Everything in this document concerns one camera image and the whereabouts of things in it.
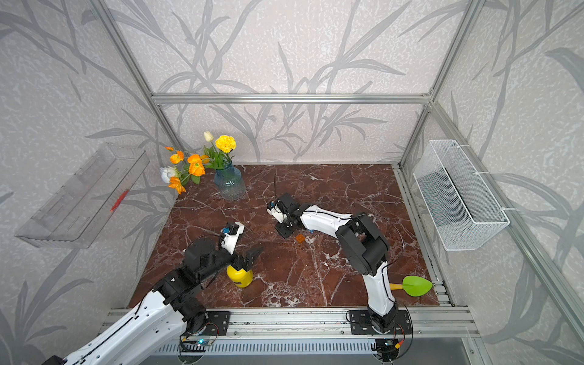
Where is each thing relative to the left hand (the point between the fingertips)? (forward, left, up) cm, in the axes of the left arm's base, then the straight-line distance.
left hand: (253, 243), depth 76 cm
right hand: (+14, -8, -13) cm, 20 cm away
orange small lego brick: (+9, -15, -15) cm, 23 cm away
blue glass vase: (+30, +16, -5) cm, 35 cm away
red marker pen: (+7, +39, +15) cm, 42 cm away
